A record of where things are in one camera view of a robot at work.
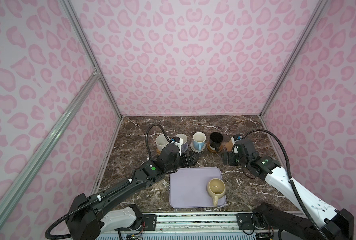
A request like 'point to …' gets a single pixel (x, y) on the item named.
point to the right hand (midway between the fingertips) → (229, 154)
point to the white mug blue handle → (199, 138)
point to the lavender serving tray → (188, 188)
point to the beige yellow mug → (216, 189)
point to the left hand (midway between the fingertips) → (195, 155)
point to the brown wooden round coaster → (213, 149)
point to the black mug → (215, 140)
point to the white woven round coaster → (193, 148)
